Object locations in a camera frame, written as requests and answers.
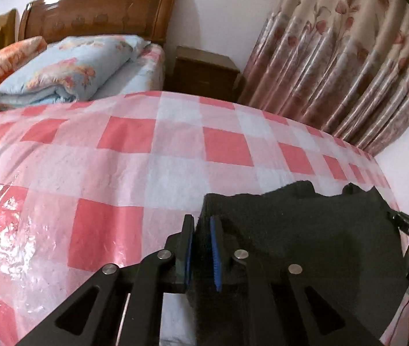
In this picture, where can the wooden nightstand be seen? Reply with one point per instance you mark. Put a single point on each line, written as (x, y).
(204, 74)

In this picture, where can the dark striped knit sweater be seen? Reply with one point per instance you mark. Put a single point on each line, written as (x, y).
(316, 230)

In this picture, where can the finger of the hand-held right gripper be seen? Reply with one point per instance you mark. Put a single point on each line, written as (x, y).
(406, 224)

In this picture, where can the pink floral curtain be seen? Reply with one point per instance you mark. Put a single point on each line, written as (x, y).
(341, 61)

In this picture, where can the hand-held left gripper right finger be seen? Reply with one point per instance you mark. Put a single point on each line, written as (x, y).
(216, 259)

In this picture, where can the pink checked bed sheet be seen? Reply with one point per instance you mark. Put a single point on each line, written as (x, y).
(99, 158)

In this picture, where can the large carved wooden headboard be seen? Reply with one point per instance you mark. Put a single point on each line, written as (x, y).
(96, 10)

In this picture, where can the light blue floral quilt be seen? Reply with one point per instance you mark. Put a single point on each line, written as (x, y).
(71, 68)

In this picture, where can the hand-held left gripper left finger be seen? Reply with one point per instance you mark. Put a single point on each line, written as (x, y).
(189, 252)

